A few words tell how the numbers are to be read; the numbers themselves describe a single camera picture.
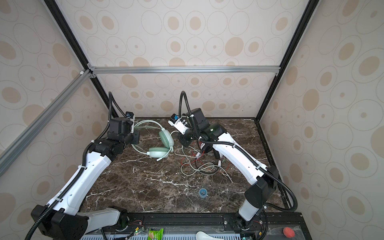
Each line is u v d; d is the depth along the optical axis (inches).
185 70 35.9
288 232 27.2
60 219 14.3
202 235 27.3
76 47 31.6
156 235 26.8
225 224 28.7
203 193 32.8
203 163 36.9
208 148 38.7
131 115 25.9
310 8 26.9
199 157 36.3
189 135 24.2
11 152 20.4
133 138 26.5
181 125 24.6
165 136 28.7
